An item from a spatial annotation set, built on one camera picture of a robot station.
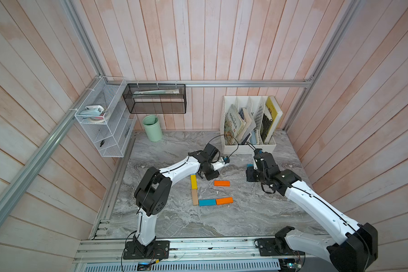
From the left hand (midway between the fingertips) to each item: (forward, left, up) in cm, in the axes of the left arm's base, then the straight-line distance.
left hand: (213, 174), depth 92 cm
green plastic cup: (+29, +37, +6) cm, 48 cm away
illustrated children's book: (+29, -14, +11) cm, 34 cm away
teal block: (-14, +3, -5) cm, 15 cm away
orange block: (-13, -6, -6) cm, 15 cm away
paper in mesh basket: (+34, +30, +29) cm, 54 cm away
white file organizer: (+27, -21, +14) cm, 37 cm away
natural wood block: (-11, +10, -5) cm, 16 cm away
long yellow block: (-3, +11, -5) cm, 12 cm away
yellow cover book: (+29, -35, +21) cm, 50 cm away
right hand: (-3, -17, +10) cm, 20 cm away
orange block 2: (-2, -5, -7) cm, 9 cm away
